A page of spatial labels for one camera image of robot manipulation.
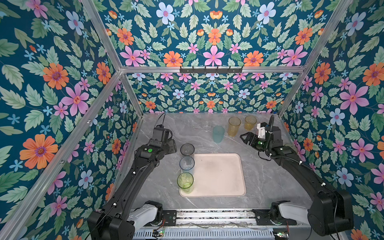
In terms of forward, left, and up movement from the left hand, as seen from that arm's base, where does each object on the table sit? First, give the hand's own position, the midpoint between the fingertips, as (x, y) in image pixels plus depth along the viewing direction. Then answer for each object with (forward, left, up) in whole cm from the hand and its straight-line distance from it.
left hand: (172, 141), depth 77 cm
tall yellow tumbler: (+20, -39, -12) cm, 45 cm away
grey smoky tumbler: (0, -7, -9) cm, 11 cm away
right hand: (+3, -40, -4) cm, 40 cm away
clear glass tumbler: (+23, -20, -15) cm, 34 cm away
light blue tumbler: (-5, -6, -15) cm, 17 cm away
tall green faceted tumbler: (-15, -5, -18) cm, 24 cm away
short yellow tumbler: (+22, -50, -13) cm, 56 cm away
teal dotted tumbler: (+17, -28, -19) cm, 38 cm away
